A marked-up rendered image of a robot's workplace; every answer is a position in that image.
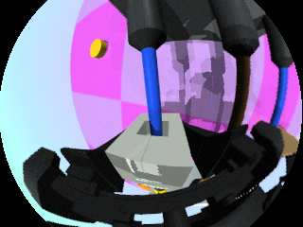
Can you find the yellow short cylinder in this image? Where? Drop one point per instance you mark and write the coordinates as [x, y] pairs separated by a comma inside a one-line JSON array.
[[98, 48]]

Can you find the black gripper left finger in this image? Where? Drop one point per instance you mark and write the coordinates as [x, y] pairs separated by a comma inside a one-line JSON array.
[[96, 159]]

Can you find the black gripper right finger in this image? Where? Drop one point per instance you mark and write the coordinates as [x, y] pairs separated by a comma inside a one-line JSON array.
[[208, 147]]

